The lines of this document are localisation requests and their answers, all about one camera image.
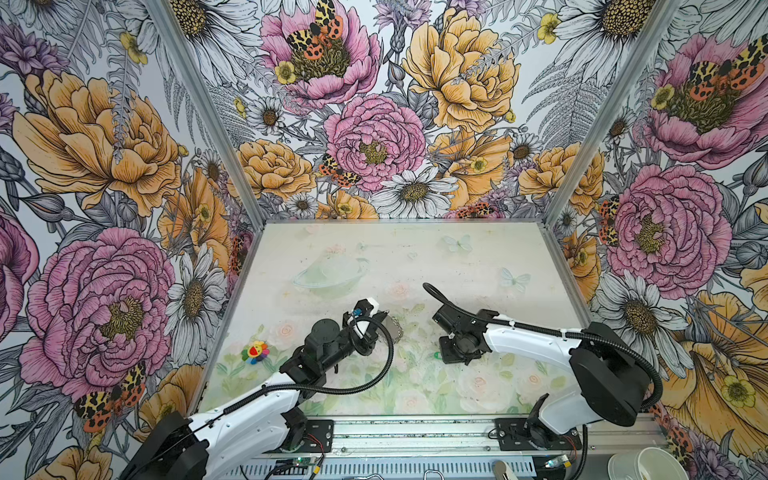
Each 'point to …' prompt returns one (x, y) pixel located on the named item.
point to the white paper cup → (649, 463)
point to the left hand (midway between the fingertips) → (383, 319)
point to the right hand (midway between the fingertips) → (452, 363)
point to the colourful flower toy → (256, 352)
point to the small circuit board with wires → (296, 466)
